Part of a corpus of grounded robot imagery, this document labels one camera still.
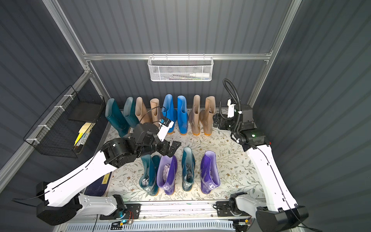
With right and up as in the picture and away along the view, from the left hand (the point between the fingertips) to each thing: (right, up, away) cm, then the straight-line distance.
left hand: (174, 141), depth 63 cm
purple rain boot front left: (-5, -18, +11) cm, 21 cm away
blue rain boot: (-5, +15, +24) cm, 29 cm away
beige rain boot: (-13, +16, +22) cm, 30 cm away
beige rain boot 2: (+10, +12, +22) cm, 27 cm away
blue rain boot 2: (+3, +13, +22) cm, 26 cm away
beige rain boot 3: (+18, +12, +28) cm, 35 cm away
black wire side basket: (-58, +3, +7) cm, 59 cm away
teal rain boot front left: (-11, -18, 0) cm, 21 cm away
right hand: (+24, +11, +7) cm, 27 cm away
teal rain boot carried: (-36, +11, +20) cm, 43 cm away
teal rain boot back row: (-28, +15, +20) cm, 38 cm away
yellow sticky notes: (-49, +6, +13) cm, 51 cm away
